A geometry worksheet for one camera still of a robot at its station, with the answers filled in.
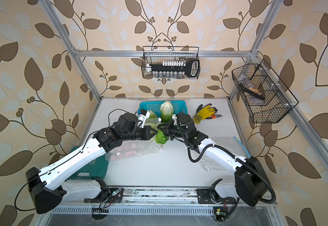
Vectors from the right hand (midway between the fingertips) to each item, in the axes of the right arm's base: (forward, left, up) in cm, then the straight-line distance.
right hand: (155, 126), depth 75 cm
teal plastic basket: (+25, +2, -11) cm, 27 cm away
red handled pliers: (+23, -43, -24) cm, 54 cm away
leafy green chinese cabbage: (-6, -3, -1) cm, 7 cm away
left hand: (-4, -1, +3) cm, 5 cm away
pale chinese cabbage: (+20, -6, -12) cm, 24 cm away
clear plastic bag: (+1, -50, -26) cm, 56 cm away
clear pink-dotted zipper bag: (-10, +14, -6) cm, 18 cm away
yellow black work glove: (+26, -35, -22) cm, 49 cm away
